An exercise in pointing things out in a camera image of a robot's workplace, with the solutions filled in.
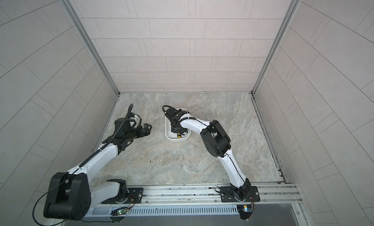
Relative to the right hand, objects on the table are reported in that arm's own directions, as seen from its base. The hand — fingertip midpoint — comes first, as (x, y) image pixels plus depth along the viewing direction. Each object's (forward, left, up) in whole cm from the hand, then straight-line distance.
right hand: (178, 130), depth 97 cm
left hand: (-2, +16, +11) cm, 20 cm away
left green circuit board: (-43, +24, +5) cm, 50 cm away
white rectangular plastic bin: (-7, +2, +4) cm, 8 cm away
